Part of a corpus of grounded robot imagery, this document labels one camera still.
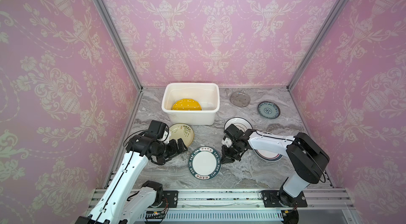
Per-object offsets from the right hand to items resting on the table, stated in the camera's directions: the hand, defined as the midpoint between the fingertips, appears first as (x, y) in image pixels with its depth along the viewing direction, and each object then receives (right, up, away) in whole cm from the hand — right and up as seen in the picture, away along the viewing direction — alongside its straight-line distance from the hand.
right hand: (220, 162), depth 83 cm
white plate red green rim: (+25, +2, +3) cm, 26 cm away
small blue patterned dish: (+36, +26, +26) cm, 51 cm away
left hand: (-19, +8, -10) cm, 23 cm away
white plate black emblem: (+14, +18, +17) cm, 29 cm away
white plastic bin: (-7, +37, +33) cm, 50 cm away
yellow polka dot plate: (-21, +30, +24) cm, 44 cm away
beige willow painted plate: (-23, +14, +14) cm, 30 cm away
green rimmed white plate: (-8, -2, +2) cm, 9 cm away
